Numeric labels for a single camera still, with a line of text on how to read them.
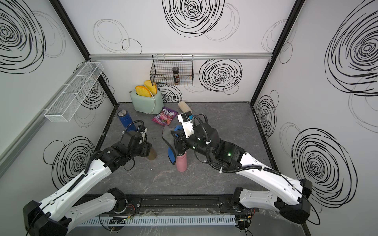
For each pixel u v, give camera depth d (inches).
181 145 20.4
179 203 29.9
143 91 39.6
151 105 44.7
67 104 28.8
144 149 26.8
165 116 42.4
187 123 20.1
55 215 15.4
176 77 34.2
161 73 35.0
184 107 44.1
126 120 34.8
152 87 41.2
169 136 24.0
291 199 15.1
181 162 29.0
